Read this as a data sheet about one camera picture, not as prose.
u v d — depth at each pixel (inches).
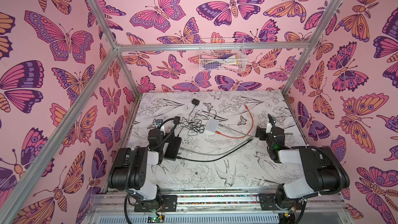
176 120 40.6
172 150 35.3
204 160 34.5
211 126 39.5
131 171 17.3
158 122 32.1
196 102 44.5
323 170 17.9
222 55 37.6
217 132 38.7
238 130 39.3
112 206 29.5
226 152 35.5
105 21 32.3
